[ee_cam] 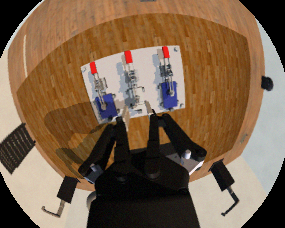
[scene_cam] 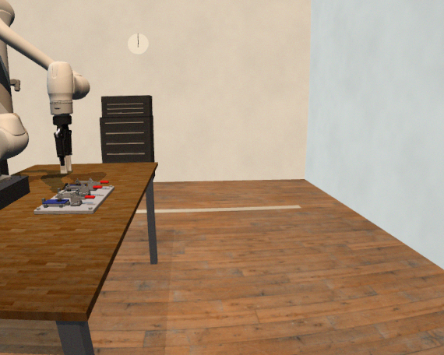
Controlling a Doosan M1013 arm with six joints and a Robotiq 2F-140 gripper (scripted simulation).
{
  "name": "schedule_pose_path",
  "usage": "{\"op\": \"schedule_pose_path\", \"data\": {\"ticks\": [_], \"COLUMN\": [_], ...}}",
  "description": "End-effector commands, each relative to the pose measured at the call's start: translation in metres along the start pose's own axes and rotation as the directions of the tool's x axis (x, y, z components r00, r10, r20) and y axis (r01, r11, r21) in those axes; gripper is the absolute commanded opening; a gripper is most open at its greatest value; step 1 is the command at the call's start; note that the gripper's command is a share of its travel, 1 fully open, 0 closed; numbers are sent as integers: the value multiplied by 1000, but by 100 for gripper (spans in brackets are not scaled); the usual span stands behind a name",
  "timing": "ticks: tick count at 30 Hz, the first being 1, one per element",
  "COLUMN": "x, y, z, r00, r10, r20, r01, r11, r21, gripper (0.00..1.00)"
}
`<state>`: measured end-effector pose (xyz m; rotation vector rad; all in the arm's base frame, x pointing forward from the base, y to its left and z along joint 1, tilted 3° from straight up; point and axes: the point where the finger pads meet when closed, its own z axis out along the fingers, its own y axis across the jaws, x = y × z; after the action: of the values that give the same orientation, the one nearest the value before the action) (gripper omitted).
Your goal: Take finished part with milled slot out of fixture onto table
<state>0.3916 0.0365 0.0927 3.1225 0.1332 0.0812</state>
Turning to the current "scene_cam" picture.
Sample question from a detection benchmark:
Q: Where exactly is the blue rectangular block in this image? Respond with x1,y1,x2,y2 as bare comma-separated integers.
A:
43,199,69,206

